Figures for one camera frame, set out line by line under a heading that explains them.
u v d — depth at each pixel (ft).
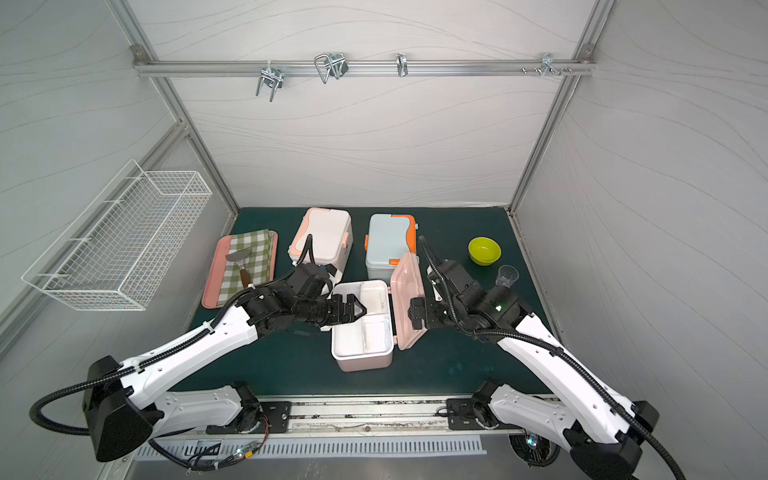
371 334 2.51
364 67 2.62
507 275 3.22
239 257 3.43
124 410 1.24
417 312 2.01
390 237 3.12
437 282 1.64
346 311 2.19
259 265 3.38
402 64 2.56
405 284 2.76
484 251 3.43
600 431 1.24
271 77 2.60
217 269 3.33
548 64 2.51
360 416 2.46
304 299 1.94
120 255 2.25
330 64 2.51
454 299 1.63
